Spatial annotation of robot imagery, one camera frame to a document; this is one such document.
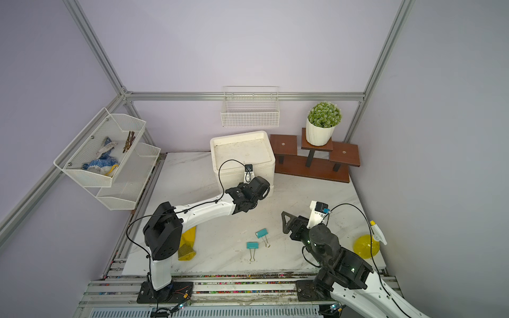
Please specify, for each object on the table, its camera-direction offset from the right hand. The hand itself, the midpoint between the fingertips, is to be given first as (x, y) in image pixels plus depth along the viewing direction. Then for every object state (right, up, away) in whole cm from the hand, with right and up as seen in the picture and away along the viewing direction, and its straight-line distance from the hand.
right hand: (289, 218), depth 71 cm
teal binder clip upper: (-10, -11, +17) cm, 23 cm away
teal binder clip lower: (-14, -15, +14) cm, 25 cm away
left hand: (-15, +11, +18) cm, 26 cm away
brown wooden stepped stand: (+28, +22, +36) cm, 51 cm away
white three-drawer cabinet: (-23, +27, +19) cm, 40 cm away
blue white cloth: (-68, +20, 0) cm, 71 cm away
